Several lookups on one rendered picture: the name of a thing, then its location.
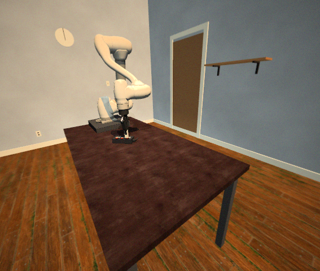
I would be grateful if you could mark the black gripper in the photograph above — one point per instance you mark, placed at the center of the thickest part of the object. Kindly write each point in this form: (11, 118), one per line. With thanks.
(124, 121)

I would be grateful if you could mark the grey power strip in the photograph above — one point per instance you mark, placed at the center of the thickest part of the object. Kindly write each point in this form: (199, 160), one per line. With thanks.
(122, 139)

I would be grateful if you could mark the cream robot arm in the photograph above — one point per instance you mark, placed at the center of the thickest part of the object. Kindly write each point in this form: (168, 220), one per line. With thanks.
(120, 48)

